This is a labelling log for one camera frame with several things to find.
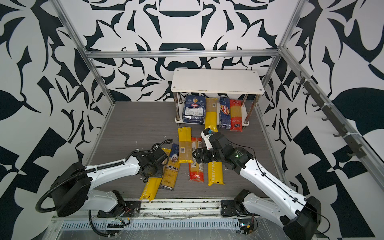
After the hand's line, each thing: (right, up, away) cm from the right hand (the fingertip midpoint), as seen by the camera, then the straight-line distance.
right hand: (199, 152), depth 74 cm
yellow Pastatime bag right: (+9, -14, +9) cm, 19 cm away
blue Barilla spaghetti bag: (+18, +20, +28) cm, 39 cm away
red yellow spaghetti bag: (+25, +17, +27) cm, 41 cm away
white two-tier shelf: (+11, +44, +40) cm, 61 cm away
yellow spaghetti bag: (+9, +19, +28) cm, 35 cm away
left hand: (-22, -12, +11) cm, 27 cm away
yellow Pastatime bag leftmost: (-24, -17, +4) cm, 30 cm away
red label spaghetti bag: (-1, -13, +9) cm, 16 cm away
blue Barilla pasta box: (-2, +22, +25) cm, 34 cm away
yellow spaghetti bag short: (-8, 0, +19) cm, 21 cm away
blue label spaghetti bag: (-15, -13, +9) cm, 22 cm away
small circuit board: (+22, -34, -3) cm, 41 cm away
